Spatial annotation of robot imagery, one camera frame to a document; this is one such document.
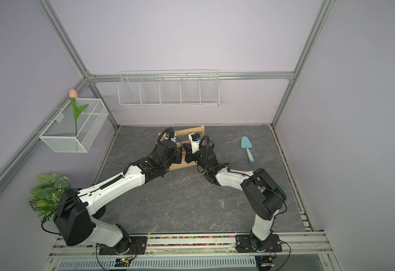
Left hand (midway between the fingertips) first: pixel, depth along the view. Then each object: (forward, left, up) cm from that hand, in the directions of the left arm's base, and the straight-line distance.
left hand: (178, 149), depth 82 cm
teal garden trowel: (+16, -42, -20) cm, 49 cm away
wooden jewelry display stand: (-7, -3, -1) cm, 8 cm away
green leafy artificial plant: (-22, +47, +6) cm, 52 cm away
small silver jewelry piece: (-21, -20, -21) cm, 36 cm away
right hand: (+4, -2, 0) cm, 4 cm away
